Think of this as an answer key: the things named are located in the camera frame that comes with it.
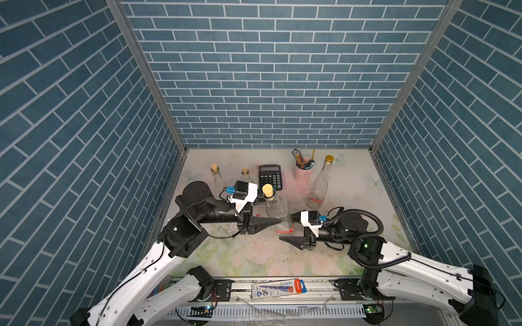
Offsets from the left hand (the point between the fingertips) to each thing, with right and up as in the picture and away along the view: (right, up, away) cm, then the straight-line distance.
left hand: (282, 213), depth 49 cm
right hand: (+2, -7, +11) cm, 13 cm away
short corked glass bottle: (-13, +8, +30) cm, 33 cm away
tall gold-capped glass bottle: (+18, 0, +40) cm, 44 cm away
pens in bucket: (+11, +14, +50) cm, 53 cm away
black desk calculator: (-3, +7, +56) cm, 57 cm away
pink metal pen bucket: (+12, +7, +50) cm, 52 cm away
